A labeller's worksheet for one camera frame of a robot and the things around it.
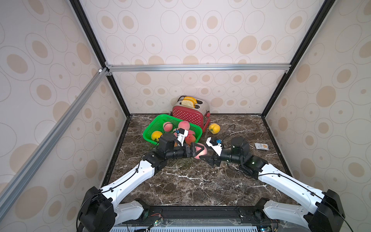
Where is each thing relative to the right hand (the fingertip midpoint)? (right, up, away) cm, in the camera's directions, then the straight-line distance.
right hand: (202, 153), depth 71 cm
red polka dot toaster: (0, +21, +26) cm, 33 cm away
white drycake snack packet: (+44, 0, +29) cm, 53 cm away
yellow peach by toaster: (+12, +12, +32) cm, 36 cm away
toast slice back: (-4, +32, +29) cm, 44 cm away
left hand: (0, +2, -1) cm, 2 cm away
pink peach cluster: (0, +1, -2) cm, 2 cm away
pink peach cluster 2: (-10, +15, +26) cm, 32 cm away
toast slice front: (-8, +30, +29) cm, 42 cm away
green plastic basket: (-30, +15, +35) cm, 49 cm away
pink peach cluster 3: (-5, +10, +30) cm, 32 cm away
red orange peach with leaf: (-6, +6, +22) cm, 24 cm away
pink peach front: (-22, +14, +34) cm, 43 cm away
